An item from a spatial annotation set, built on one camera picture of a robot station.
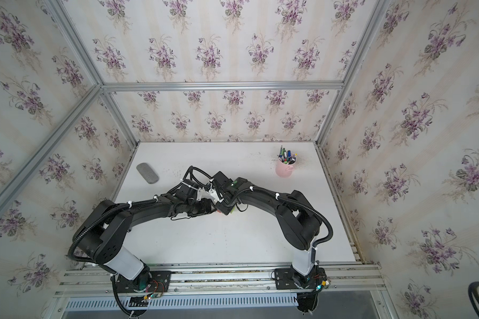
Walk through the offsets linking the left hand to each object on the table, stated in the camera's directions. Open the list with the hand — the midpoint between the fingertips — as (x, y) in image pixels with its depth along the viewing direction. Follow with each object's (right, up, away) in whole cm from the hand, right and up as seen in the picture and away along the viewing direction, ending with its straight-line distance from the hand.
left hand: (213, 210), depth 91 cm
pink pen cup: (+35, +18, +9) cm, 40 cm away
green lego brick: (+9, +3, -12) cm, 15 cm away
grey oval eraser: (-35, +16, +11) cm, 40 cm away
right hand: (+7, +3, -2) cm, 7 cm away
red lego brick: (+3, 0, -2) cm, 4 cm away
